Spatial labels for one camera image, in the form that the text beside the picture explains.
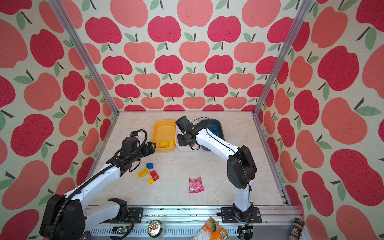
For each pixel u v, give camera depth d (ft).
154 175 2.84
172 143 3.21
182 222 2.41
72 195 1.41
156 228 2.02
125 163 1.98
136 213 2.46
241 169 1.67
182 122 2.25
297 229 2.22
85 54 2.85
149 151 2.52
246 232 2.38
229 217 2.40
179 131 2.36
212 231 2.25
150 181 2.81
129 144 2.10
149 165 3.06
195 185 2.69
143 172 2.86
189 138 2.04
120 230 2.35
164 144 3.29
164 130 3.58
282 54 2.83
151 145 2.59
